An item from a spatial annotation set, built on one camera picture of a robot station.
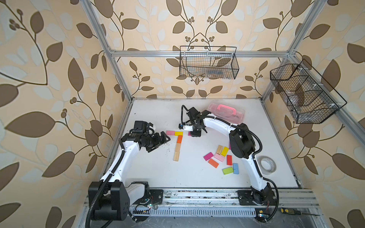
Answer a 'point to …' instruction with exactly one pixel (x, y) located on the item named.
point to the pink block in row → (170, 132)
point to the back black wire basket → (208, 62)
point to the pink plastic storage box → (230, 114)
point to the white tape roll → (273, 165)
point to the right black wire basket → (311, 100)
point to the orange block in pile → (213, 163)
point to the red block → (229, 160)
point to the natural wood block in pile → (219, 150)
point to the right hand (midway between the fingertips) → (194, 131)
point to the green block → (227, 170)
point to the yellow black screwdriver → (294, 212)
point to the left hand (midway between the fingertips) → (162, 140)
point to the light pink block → (219, 157)
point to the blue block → (235, 168)
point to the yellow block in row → (177, 133)
